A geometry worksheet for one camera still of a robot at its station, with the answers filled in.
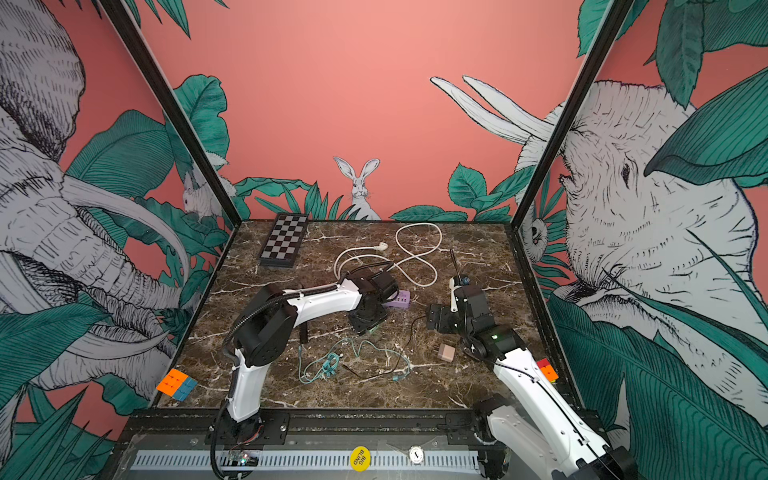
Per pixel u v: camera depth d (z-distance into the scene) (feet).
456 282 2.31
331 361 2.76
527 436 1.77
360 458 2.30
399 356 2.82
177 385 2.49
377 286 2.44
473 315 1.91
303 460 2.30
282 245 3.56
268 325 1.68
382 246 3.64
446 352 2.81
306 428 2.45
